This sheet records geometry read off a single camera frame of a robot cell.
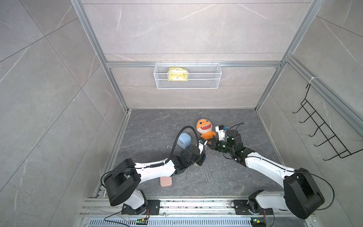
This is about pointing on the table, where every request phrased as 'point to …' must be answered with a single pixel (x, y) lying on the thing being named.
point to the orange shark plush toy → (204, 126)
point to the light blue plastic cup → (184, 140)
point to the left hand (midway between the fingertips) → (206, 149)
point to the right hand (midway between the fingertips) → (205, 141)
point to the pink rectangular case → (166, 181)
